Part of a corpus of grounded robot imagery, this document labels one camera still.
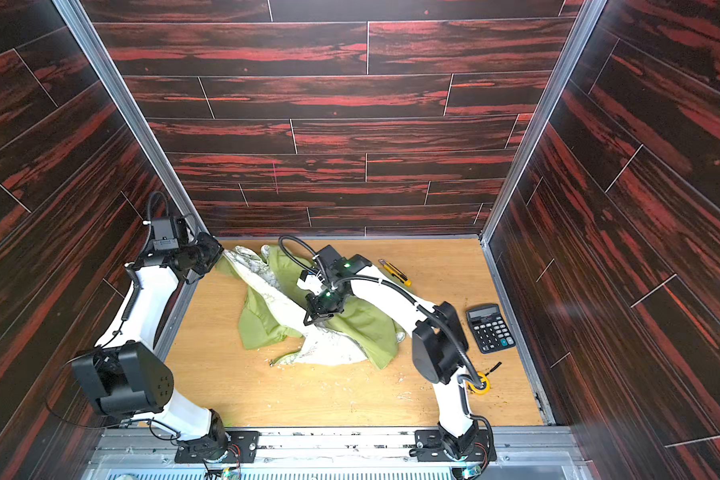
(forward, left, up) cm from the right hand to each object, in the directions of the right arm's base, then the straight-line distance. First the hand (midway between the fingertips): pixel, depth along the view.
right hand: (311, 319), depth 82 cm
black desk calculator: (+6, -54, -13) cm, 56 cm away
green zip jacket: (+2, +10, +4) cm, 11 cm away
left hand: (+17, +26, +12) cm, 33 cm away
